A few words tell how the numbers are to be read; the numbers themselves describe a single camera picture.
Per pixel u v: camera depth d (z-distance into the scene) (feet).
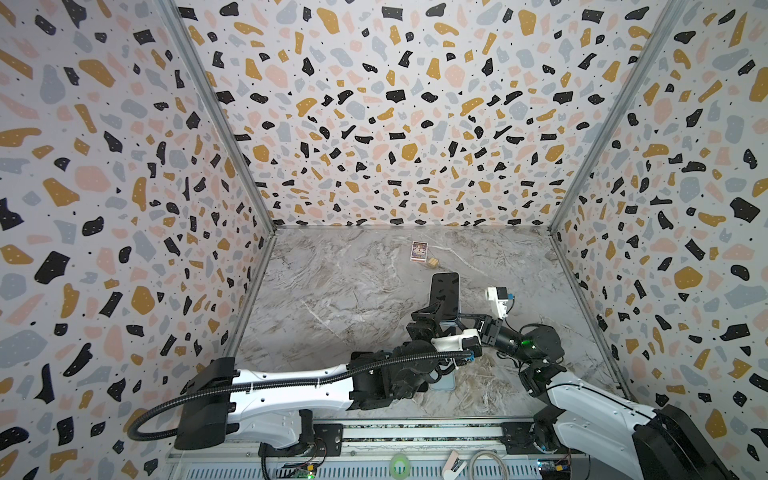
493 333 2.10
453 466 2.26
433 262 3.60
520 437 2.44
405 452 2.40
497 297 2.27
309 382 1.48
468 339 1.83
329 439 2.41
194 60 2.50
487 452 2.35
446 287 2.40
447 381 2.73
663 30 2.41
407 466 2.31
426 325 1.93
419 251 3.71
